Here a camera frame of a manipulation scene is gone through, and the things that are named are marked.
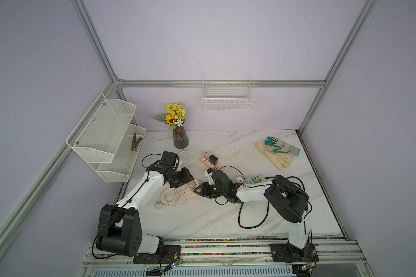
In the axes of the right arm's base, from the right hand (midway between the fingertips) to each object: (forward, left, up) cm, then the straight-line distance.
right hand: (197, 193), depth 89 cm
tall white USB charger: (+5, -23, +5) cm, 24 cm away
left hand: (+3, +3, +7) cm, 8 cm away
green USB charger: (+6, -32, +3) cm, 32 cm away
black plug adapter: (+19, -9, +4) cm, 21 cm away
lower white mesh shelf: (+10, +40, +9) cm, 43 cm away
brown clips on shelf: (+26, +36, +12) cm, 46 cm away
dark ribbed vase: (+35, +11, +6) cm, 37 cm away
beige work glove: (+22, -52, -3) cm, 57 cm away
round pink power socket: (0, +4, +5) cm, 6 cm away
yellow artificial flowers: (+35, +11, +24) cm, 44 cm away
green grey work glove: (+32, -56, -2) cm, 65 cm away
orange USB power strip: (+17, -11, -1) cm, 21 cm away
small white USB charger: (+4, -27, +4) cm, 28 cm away
